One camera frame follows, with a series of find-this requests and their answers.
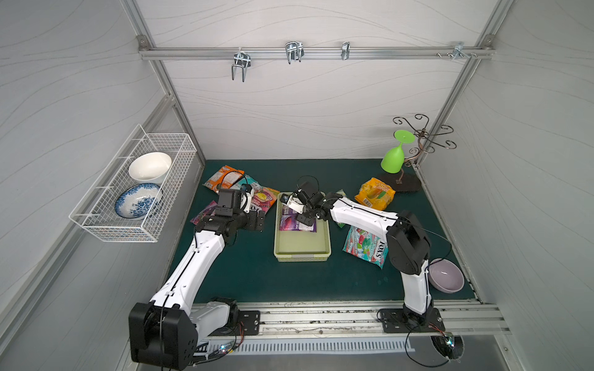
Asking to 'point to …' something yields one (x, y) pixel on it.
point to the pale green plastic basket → (301, 246)
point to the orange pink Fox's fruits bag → (263, 197)
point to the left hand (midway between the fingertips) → (252, 214)
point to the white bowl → (150, 166)
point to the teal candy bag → (246, 179)
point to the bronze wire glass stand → (427, 142)
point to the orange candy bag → (223, 178)
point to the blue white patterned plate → (138, 201)
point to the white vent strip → (308, 346)
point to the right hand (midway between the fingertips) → (302, 207)
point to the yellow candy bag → (375, 193)
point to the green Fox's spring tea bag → (342, 193)
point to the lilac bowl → (445, 276)
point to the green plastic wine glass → (394, 159)
